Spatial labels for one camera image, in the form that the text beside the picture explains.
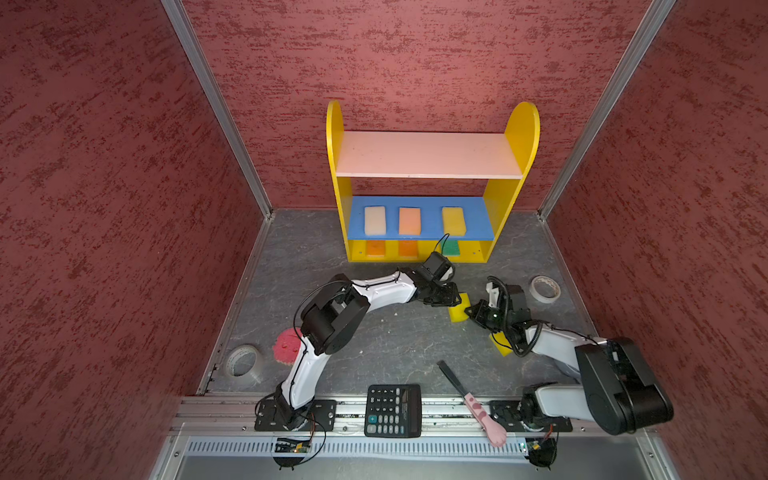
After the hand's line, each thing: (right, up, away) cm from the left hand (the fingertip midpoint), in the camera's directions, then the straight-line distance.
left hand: (456, 305), depth 90 cm
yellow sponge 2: (0, -3, +1) cm, 3 cm away
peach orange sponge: (-14, +26, +8) cm, 31 cm away
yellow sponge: (+1, +26, +8) cm, 28 cm away
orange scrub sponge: (-14, +17, +17) cm, 28 cm away
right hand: (+2, -3, +1) cm, 4 cm away
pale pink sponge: (-26, +27, +7) cm, 38 cm away
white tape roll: (+29, +1, +6) cm, 30 cm away
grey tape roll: (-58, -17, -12) cm, 62 cm away
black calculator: (-20, -23, -17) cm, 34 cm away
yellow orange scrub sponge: (-26, +17, +16) cm, 35 cm away
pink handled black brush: (+5, -27, -18) cm, 33 cm away
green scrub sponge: (+2, +17, +17) cm, 24 cm away
